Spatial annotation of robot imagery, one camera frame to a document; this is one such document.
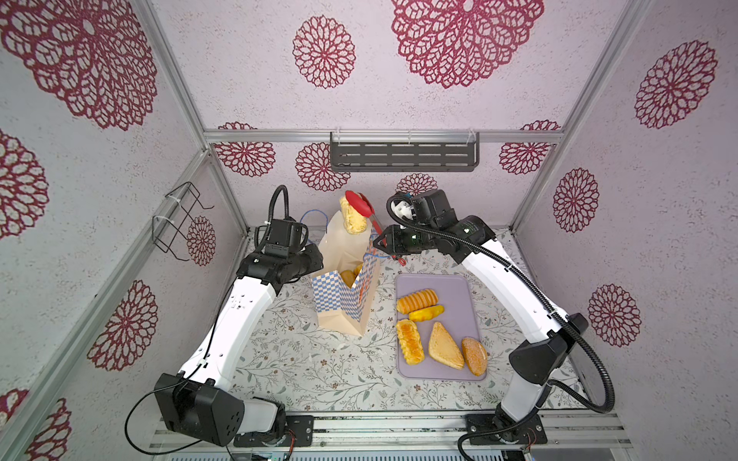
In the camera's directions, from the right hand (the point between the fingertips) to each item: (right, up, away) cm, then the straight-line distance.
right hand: (376, 238), depth 71 cm
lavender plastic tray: (+28, -25, +23) cm, 44 cm away
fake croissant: (-6, +4, +4) cm, 8 cm away
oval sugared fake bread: (+29, -33, +11) cm, 45 cm away
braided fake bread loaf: (+17, -18, +24) cm, 35 cm away
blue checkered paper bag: (-7, -13, +1) cm, 15 cm away
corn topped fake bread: (+11, -30, +14) cm, 36 cm away
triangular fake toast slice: (+20, -32, +13) cm, 40 cm away
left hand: (-16, -6, +8) cm, 19 cm away
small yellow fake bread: (+16, -23, +20) cm, 34 cm away
